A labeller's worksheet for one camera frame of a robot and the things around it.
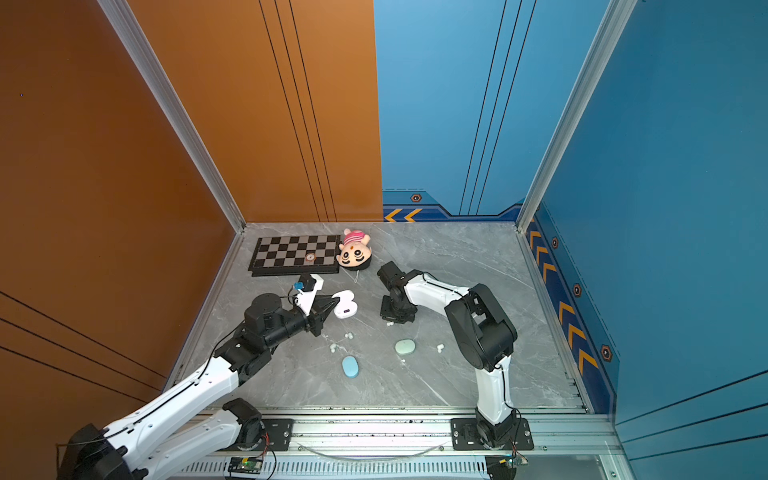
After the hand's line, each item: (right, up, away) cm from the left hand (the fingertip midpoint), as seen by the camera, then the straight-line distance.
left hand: (337, 296), depth 76 cm
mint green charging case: (+18, -16, +10) cm, 26 cm away
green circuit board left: (-22, -41, -4) cm, 46 cm away
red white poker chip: (-15, +9, +30) cm, 35 cm away
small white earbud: (+28, -17, +11) cm, 34 cm away
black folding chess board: (-21, +10, +30) cm, 38 cm away
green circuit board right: (+43, -38, -6) cm, 57 cm away
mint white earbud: (-4, -17, +11) cm, 21 cm away
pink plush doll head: (+1, +11, +24) cm, 27 cm away
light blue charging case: (+2, -21, +7) cm, 22 cm away
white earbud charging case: (+2, -3, -1) cm, 4 cm away
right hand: (+12, -10, +18) cm, 24 cm away
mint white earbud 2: (+1, -14, +14) cm, 20 cm away
